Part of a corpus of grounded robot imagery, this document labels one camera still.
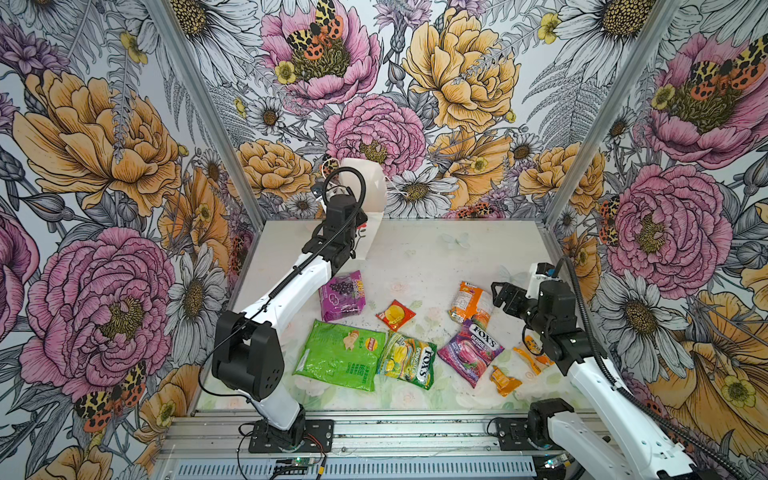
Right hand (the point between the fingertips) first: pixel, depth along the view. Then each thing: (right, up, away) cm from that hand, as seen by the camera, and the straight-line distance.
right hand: (503, 297), depth 81 cm
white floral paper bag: (-35, +35, +19) cm, 53 cm away
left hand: (-41, +24, +4) cm, 48 cm away
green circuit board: (-50, -37, -9) cm, 63 cm away
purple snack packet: (-45, -2, +13) cm, 47 cm away
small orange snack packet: (+1, -23, +1) cm, 23 cm away
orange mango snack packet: (-5, -3, +14) cm, 15 cm away
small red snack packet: (-28, -8, +14) cm, 32 cm away
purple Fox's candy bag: (-7, -16, +5) cm, 18 cm away
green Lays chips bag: (-44, -18, +7) cm, 48 cm away
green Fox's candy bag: (-25, -18, +3) cm, 31 cm away
